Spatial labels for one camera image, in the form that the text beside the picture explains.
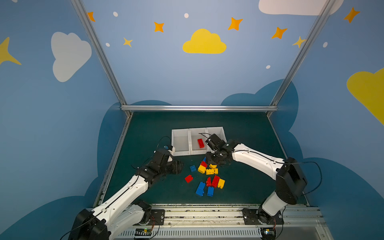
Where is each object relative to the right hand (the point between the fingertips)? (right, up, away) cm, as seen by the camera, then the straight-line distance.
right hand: (209, 160), depth 85 cm
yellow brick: (-4, -6, +5) cm, 9 cm away
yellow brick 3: (+5, -8, +5) cm, 10 cm away
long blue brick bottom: (-5, -16, -3) cm, 17 cm away
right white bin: (+10, +16, +20) cm, 27 cm away
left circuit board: (-35, -34, -12) cm, 50 cm away
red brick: (-12, -11, +2) cm, 16 cm away
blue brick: (0, -16, -4) cm, 17 cm away
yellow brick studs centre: (+1, -8, +3) cm, 8 cm away
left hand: (-17, -1, -3) cm, 17 cm away
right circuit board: (+28, -34, -12) cm, 46 cm away
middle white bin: (-7, +9, +19) cm, 22 cm away
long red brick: (+4, -13, 0) cm, 13 cm away
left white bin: (-18, +9, +20) cm, 29 cm away
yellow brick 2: (+3, -5, +4) cm, 7 cm away
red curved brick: (0, -12, -1) cm, 12 cm away
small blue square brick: (-10, -6, +5) cm, 13 cm away
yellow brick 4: (+7, -13, -1) cm, 15 cm away
